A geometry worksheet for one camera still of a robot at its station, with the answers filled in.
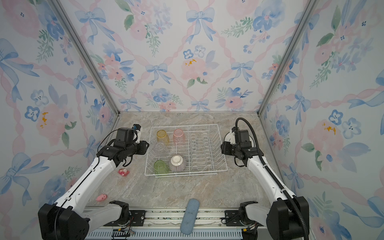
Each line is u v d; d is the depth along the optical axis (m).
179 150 0.99
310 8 0.69
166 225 0.73
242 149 0.62
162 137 0.94
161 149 0.87
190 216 0.72
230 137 0.88
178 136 0.93
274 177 0.46
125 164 0.65
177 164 0.86
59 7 0.69
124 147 0.60
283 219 0.40
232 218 0.71
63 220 0.38
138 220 0.73
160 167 0.82
